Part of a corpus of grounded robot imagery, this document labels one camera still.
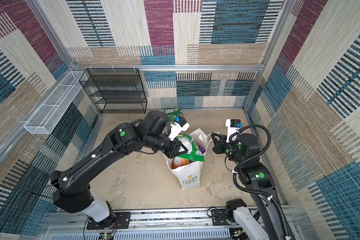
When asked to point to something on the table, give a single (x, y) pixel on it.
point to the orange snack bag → (178, 161)
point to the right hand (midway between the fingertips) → (211, 137)
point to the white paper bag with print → (187, 177)
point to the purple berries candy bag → (201, 149)
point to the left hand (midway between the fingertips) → (187, 149)
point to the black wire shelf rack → (115, 90)
